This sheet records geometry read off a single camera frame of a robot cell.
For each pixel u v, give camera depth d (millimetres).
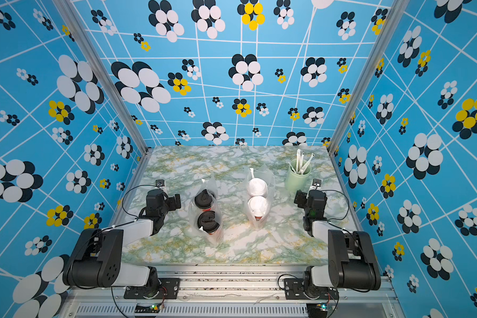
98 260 433
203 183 790
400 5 668
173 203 858
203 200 788
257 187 825
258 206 750
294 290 724
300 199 848
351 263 433
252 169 830
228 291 737
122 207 1016
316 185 790
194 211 812
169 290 734
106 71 869
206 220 732
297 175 911
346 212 931
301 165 961
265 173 810
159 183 807
